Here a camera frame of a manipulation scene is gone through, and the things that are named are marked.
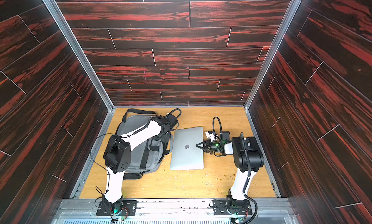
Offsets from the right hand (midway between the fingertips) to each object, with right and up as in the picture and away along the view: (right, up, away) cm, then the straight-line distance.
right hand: (198, 145), depth 95 cm
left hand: (-23, +5, -1) cm, 24 cm away
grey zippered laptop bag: (-32, -5, -9) cm, 33 cm away
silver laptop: (-8, -6, -2) cm, 10 cm away
